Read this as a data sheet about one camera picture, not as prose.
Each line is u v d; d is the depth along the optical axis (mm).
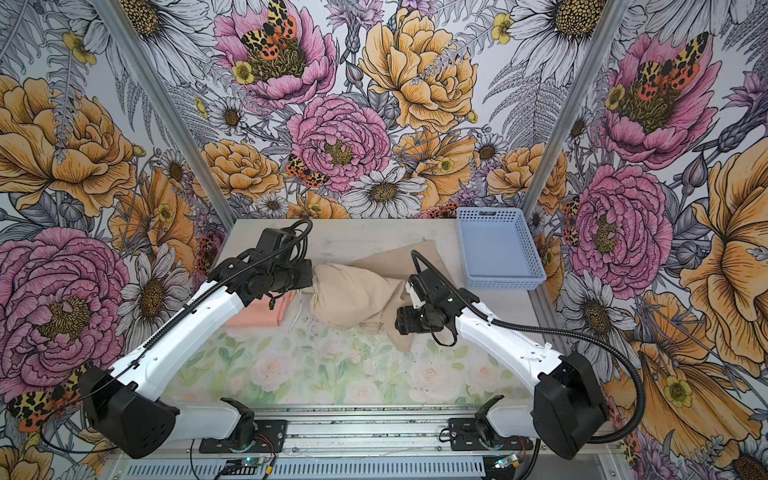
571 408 408
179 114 919
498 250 1084
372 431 763
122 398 385
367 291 832
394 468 778
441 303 603
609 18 721
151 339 431
